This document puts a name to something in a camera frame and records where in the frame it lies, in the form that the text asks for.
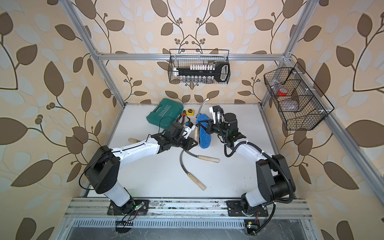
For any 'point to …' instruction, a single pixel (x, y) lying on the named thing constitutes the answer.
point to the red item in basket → (282, 91)
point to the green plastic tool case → (165, 113)
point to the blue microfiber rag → (205, 138)
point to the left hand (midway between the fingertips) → (195, 140)
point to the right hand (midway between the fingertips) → (199, 122)
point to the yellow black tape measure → (190, 112)
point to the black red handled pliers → (184, 115)
